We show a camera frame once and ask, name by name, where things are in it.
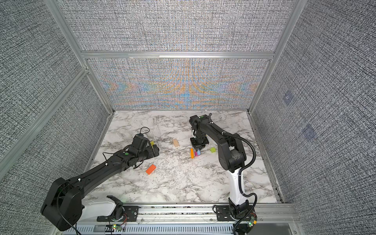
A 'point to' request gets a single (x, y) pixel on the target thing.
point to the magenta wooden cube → (196, 153)
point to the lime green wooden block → (213, 150)
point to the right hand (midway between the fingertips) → (198, 148)
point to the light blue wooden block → (199, 152)
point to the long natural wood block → (176, 142)
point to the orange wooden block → (192, 153)
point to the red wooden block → (151, 169)
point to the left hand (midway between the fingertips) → (153, 151)
